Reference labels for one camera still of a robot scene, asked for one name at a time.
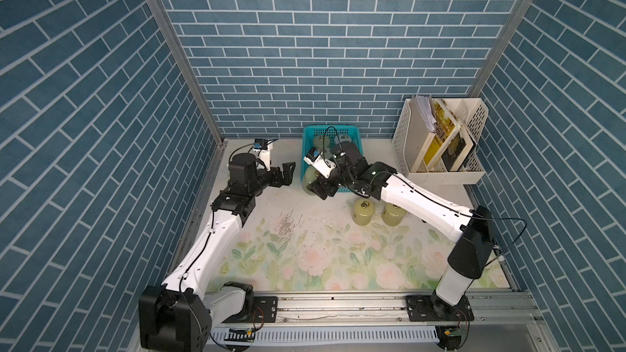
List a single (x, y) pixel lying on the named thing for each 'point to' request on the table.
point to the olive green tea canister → (363, 210)
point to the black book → (453, 151)
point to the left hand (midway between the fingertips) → (289, 163)
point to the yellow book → (447, 130)
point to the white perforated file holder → (471, 113)
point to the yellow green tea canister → (309, 175)
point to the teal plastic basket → (324, 136)
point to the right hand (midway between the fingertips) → (318, 176)
